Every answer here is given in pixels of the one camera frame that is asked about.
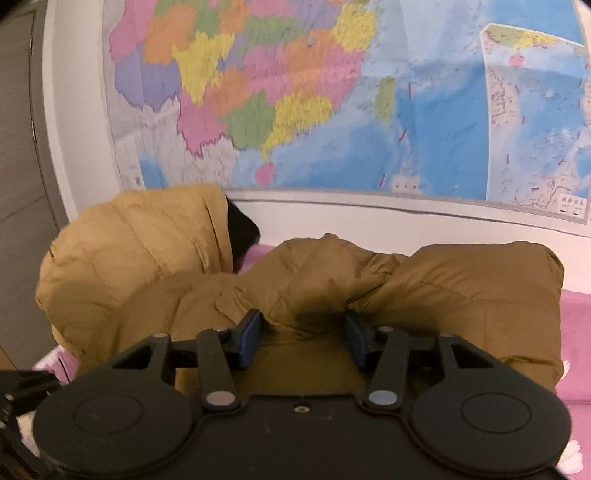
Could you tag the dark brown puffer jacket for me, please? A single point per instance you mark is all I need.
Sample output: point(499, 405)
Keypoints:
point(503, 298)

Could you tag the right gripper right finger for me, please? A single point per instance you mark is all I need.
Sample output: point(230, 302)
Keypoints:
point(366, 344)

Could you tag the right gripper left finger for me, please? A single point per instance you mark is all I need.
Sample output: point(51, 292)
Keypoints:
point(239, 344)

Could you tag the pink bed sheet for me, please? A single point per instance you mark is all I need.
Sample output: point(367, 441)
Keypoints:
point(574, 384)

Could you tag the colourful wall map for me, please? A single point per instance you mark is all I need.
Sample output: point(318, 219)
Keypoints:
point(467, 108)

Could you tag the mustard yellow puffer jacket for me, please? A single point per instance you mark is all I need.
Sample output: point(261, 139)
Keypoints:
point(113, 249)

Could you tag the grey wooden door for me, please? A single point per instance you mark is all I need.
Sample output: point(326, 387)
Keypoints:
point(31, 210)

